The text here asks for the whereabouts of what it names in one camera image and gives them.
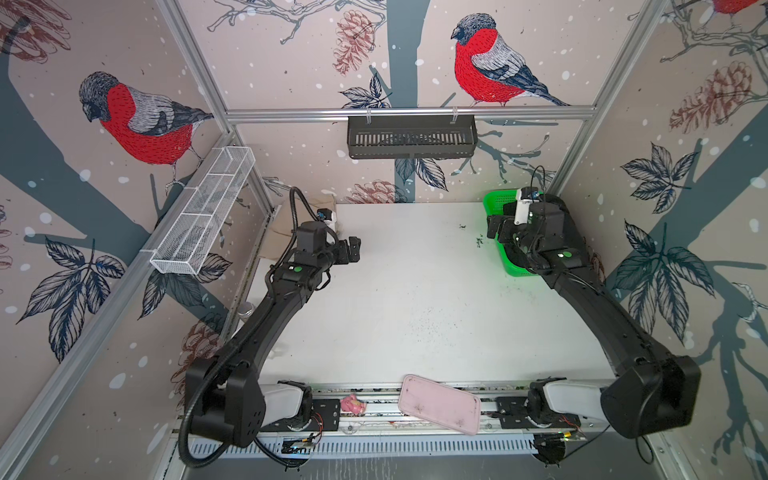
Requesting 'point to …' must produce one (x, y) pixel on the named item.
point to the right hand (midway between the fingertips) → (503, 219)
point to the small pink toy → (352, 404)
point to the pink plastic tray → (440, 403)
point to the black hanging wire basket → (412, 136)
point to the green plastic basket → (494, 202)
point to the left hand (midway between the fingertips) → (344, 239)
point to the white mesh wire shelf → (188, 241)
